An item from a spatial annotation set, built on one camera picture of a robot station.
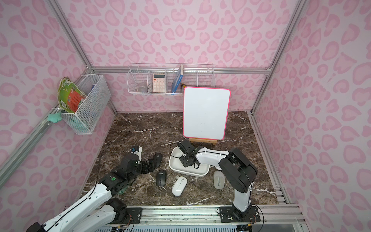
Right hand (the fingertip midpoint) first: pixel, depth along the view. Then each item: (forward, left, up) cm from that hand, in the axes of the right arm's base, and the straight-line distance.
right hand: (186, 157), depth 93 cm
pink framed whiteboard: (+20, -12, +21) cm, 32 cm away
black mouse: (-1, +19, +2) cm, 19 cm away
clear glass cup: (+36, +29, +27) cm, 54 cm away
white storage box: (-6, +6, 0) cm, 8 cm away
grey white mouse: (-15, -19, +2) cm, 24 cm away
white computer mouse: (-19, +3, +2) cm, 19 cm away
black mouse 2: (-14, +14, +2) cm, 20 cm away
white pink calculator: (+38, +18, +30) cm, 52 cm away
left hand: (-6, +20, +11) cm, 24 cm away
